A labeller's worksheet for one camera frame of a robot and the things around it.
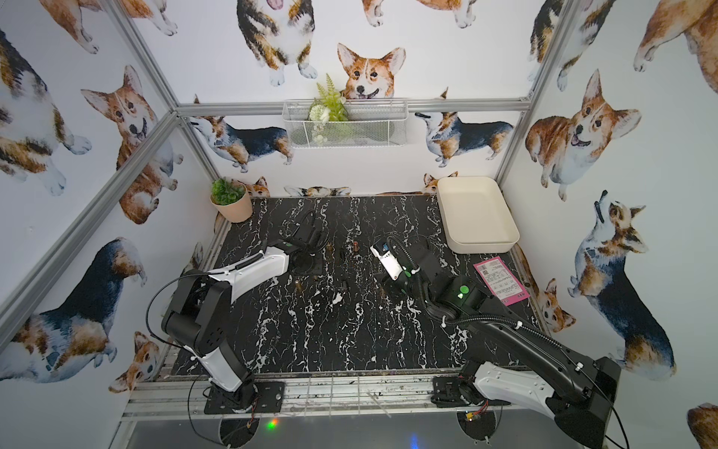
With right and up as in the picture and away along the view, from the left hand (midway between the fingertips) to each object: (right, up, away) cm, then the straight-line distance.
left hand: (321, 262), depth 94 cm
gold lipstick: (+12, +4, +6) cm, 14 cm away
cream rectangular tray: (+57, +16, +14) cm, 61 cm away
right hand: (+20, +2, -24) cm, 31 cm away
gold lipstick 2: (-8, -8, 0) cm, 11 cm away
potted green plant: (-35, +22, +9) cm, 42 cm away
